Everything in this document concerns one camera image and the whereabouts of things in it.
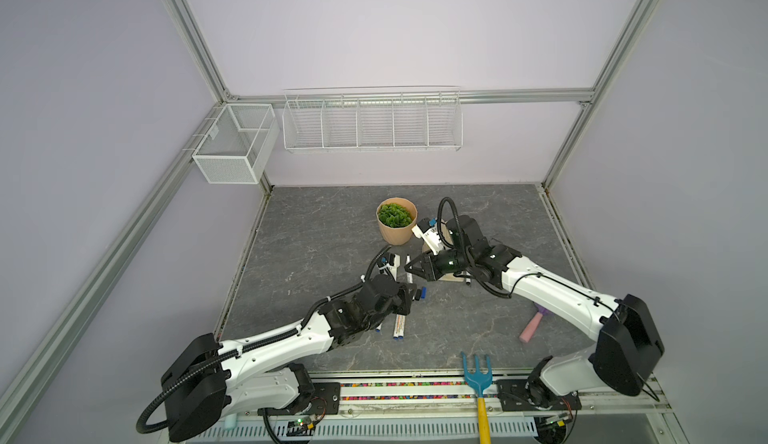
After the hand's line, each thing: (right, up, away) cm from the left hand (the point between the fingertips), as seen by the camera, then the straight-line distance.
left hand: (413, 291), depth 77 cm
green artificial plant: (-5, +20, +19) cm, 28 cm away
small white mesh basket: (-59, +44, +25) cm, 78 cm away
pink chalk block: (+33, -12, +6) cm, 36 cm away
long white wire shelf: (-11, +52, +22) cm, 58 cm away
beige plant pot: (-4, +13, +20) cm, 24 cm away
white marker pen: (-1, +9, -1) cm, 9 cm away
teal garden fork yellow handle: (+17, -23, -2) cm, 28 cm away
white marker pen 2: (-4, -12, +8) cm, 15 cm away
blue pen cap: (+4, -4, +15) cm, 16 cm away
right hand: (-2, +6, 0) cm, 6 cm away
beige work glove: (+3, +12, -6) cm, 14 cm away
